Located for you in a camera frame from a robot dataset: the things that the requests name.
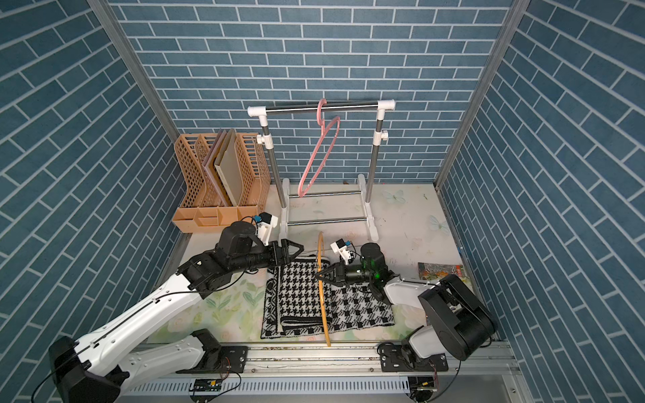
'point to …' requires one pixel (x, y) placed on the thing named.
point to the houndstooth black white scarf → (291, 304)
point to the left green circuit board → (207, 384)
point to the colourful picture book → (437, 271)
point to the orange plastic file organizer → (201, 210)
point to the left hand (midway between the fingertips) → (302, 252)
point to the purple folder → (212, 174)
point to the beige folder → (228, 168)
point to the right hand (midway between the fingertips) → (321, 279)
